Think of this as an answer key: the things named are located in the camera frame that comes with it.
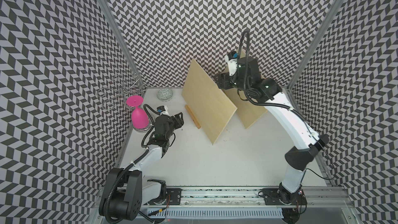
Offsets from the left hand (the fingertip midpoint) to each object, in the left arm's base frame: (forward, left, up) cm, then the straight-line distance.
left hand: (178, 115), depth 87 cm
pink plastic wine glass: (-8, +17, +9) cm, 21 cm away
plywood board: (0, -19, +7) cm, 20 cm away
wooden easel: (+2, -9, -9) cm, 13 cm away
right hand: (+4, -24, +25) cm, 34 cm away
